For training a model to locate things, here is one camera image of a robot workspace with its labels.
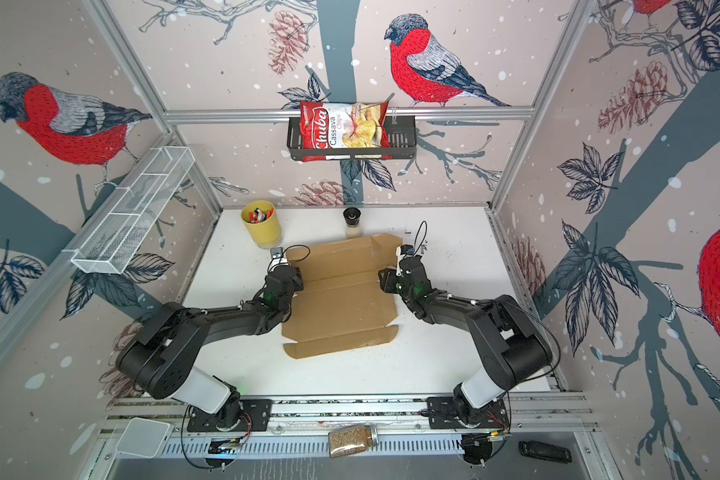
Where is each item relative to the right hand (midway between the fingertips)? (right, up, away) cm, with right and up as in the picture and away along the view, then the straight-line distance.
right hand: (380, 277), depth 93 cm
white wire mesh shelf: (-66, +12, -21) cm, 71 cm away
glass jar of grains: (-7, -33, -27) cm, 43 cm away
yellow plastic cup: (-42, +19, +11) cm, 47 cm away
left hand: (-28, +4, -1) cm, 29 cm away
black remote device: (+36, -35, -27) cm, 56 cm away
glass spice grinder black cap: (-9, +19, +11) cm, 24 cm away
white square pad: (-58, -35, -22) cm, 72 cm away
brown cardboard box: (-12, -9, -1) cm, 15 cm away
